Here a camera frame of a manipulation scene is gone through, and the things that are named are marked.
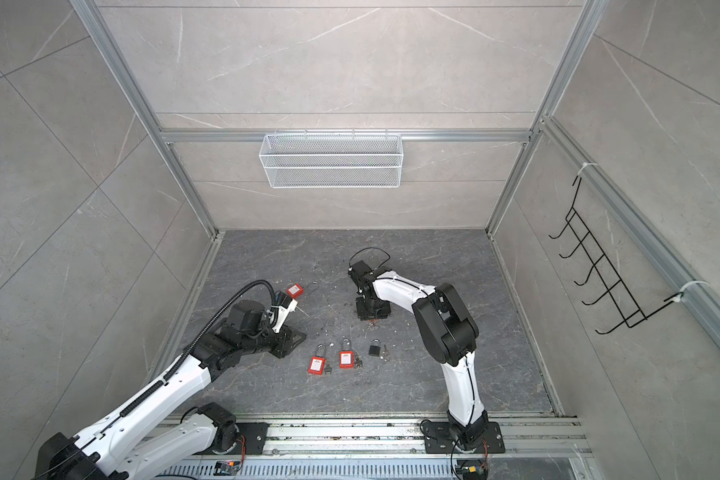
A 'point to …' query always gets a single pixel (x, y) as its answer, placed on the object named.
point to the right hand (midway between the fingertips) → (370, 313)
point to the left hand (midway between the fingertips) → (301, 328)
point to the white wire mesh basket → (331, 161)
